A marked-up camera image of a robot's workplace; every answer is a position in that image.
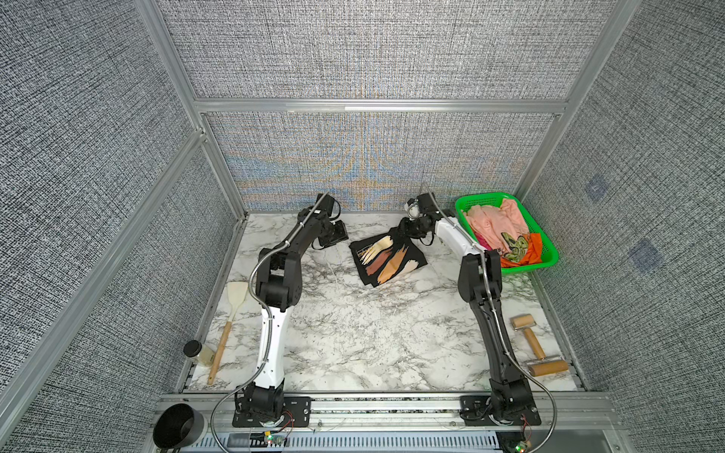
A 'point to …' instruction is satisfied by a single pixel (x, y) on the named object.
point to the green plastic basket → (548, 253)
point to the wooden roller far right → (546, 367)
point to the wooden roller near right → (526, 322)
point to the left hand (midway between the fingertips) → (345, 234)
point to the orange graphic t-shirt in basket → (523, 249)
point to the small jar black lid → (205, 355)
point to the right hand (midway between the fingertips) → (398, 224)
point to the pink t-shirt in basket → (490, 223)
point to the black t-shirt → (382, 258)
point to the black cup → (177, 427)
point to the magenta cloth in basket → (482, 242)
